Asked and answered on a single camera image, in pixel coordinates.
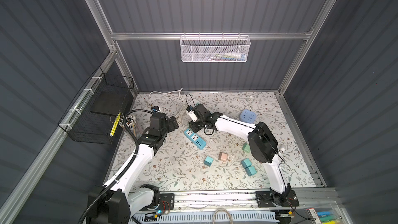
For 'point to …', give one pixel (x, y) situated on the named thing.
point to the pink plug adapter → (223, 156)
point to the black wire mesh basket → (93, 115)
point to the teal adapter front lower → (251, 170)
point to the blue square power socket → (247, 116)
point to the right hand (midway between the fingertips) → (192, 126)
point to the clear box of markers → (325, 214)
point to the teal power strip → (195, 139)
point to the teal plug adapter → (208, 160)
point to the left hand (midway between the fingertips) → (168, 120)
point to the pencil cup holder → (130, 121)
